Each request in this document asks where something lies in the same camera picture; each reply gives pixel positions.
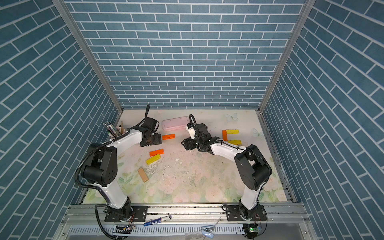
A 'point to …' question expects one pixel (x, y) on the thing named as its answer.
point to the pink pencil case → (175, 123)
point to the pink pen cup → (117, 131)
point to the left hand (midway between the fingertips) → (158, 141)
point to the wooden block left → (143, 174)
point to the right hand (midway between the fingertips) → (187, 141)
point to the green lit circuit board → (257, 228)
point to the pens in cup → (112, 129)
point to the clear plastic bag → (207, 231)
